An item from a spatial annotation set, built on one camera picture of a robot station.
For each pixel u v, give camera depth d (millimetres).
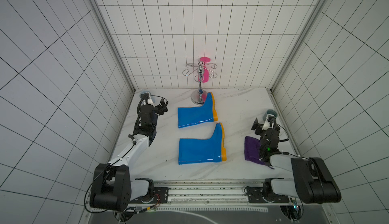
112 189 401
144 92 1169
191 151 852
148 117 619
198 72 940
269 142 658
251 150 880
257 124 799
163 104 772
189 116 1025
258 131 800
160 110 711
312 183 427
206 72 1042
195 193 744
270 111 995
